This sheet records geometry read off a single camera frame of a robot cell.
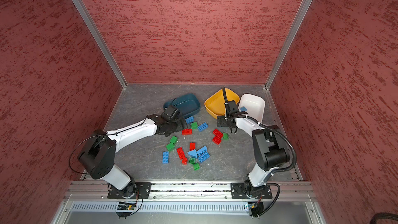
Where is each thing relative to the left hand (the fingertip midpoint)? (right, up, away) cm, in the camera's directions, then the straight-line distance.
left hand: (181, 130), depth 89 cm
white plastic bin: (+50, +14, +18) cm, 55 cm away
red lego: (+3, -2, +4) cm, 5 cm away
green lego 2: (+27, -4, +3) cm, 27 cm away
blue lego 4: (+13, +1, +8) cm, 15 cm away
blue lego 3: (+4, +5, +9) cm, 11 cm away
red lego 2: (+21, -7, +1) cm, 22 cm away
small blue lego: (+41, +11, +15) cm, 45 cm away
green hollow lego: (+7, -15, -7) cm, 18 cm away
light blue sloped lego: (+8, -12, -4) cm, 15 cm away
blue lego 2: (+13, -15, -4) cm, 20 cm away
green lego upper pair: (-5, -6, +1) cm, 7 cm away
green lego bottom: (+9, -18, -8) cm, 22 cm away
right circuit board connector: (+39, -35, -16) cm, 54 cm away
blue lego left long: (-8, -14, -5) cm, 17 cm away
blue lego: (+12, -11, -4) cm, 17 cm away
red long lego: (+1, -13, -4) cm, 14 cm away
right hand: (+26, +2, +6) cm, 27 cm away
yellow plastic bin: (+22, +14, +20) cm, 33 cm away
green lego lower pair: (-6, -9, -2) cm, 11 cm away
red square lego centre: (+7, -9, -1) cm, 11 cm away
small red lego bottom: (+3, -15, -7) cm, 17 cm away
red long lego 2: (+22, -4, +3) cm, 23 cm away
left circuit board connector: (-25, -33, -16) cm, 44 cm away
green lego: (+7, +1, +7) cm, 10 cm away
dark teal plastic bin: (+2, +14, +21) cm, 25 cm away
